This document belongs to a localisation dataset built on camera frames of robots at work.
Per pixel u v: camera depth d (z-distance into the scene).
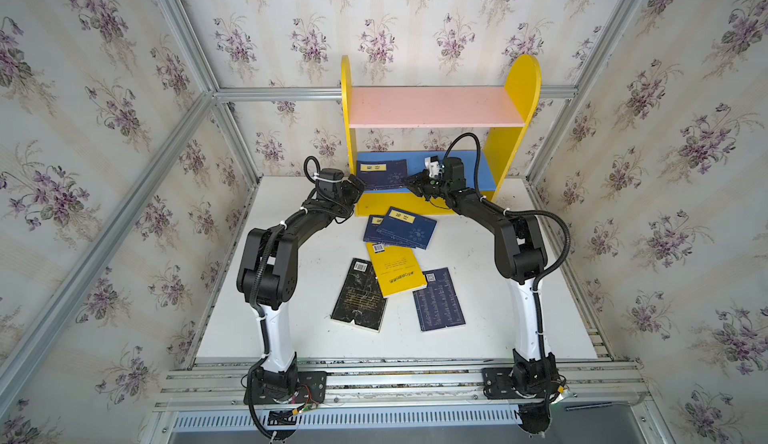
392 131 1.11
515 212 0.63
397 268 0.92
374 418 0.76
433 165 0.96
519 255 0.60
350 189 0.90
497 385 0.73
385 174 1.01
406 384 0.75
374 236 0.99
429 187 0.90
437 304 0.86
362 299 0.86
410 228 1.01
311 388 0.73
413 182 0.91
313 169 0.78
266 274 0.52
